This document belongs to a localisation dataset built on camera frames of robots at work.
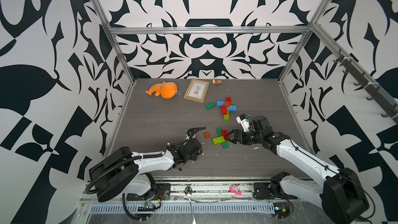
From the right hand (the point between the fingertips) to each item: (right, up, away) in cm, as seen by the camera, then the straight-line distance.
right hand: (228, 135), depth 81 cm
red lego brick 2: (+5, +18, +24) cm, 30 cm away
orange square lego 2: (+3, +15, +21) cm, 26 cm away
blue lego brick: (-1, +16, +22) cm, 27 cm away
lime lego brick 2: (+2, +7, +18) cm, 20 cm away
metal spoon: (-21, -25, -6) cm, 33 cm away
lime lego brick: (-5, -4, +6) cm, 9 cm away
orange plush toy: (-37, +25, +24) cm, 50 cm away
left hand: (-18, -7, +7) cm, 21 cm away
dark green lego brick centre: (-8, +14, +24) cm, 29 cm away
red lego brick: (-1, -1, +12) cm, 12 cm away
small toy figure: (-3, +31, +36) cm, 48 cm away
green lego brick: (-1, -7, +7) cm, 10 cm away
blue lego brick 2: (+6, +13, +21) cm, 25 cm away
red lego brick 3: (+1, +12, +23) cm, 26 cm away
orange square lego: (-11, -2, +11) cm, 15 cm away
